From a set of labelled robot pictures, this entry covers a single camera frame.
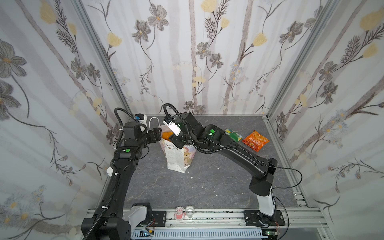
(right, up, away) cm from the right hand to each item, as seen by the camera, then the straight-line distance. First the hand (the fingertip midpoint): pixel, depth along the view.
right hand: (171, 128), depth 67 cm
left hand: (-11, +2, +9) cm, 14 cm away
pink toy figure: (+3, -43, +6) cm, 44 cm away
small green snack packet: (+39, -5, +38) cm, 55 cm away
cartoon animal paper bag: (+2, -17, +16) cm, 24 cm away
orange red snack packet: (+53, -8, +36) cm, 65 cm away
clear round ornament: (+8, -43, +10) cm, 45 cm away
